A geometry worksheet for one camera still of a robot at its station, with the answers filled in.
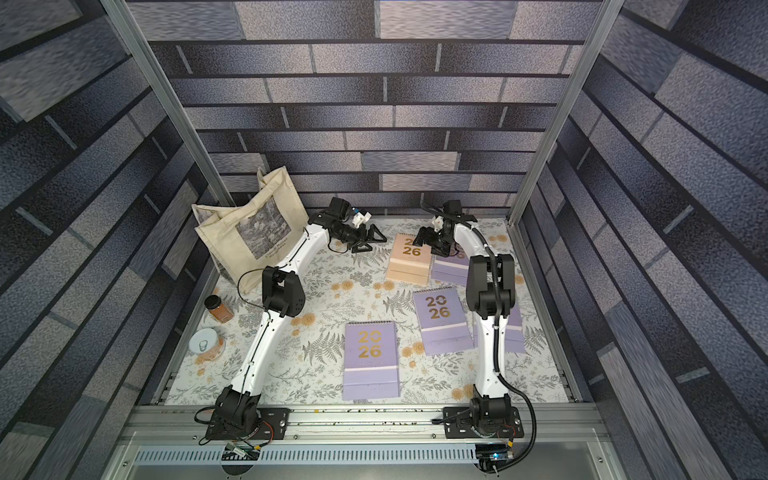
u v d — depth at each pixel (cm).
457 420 73
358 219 100
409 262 106
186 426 75
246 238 92
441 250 93
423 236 96
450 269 106
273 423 74
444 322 90
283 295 71
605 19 70
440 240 92
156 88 81
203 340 82
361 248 101
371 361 82
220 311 86
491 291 61
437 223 100
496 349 62
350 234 94
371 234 95
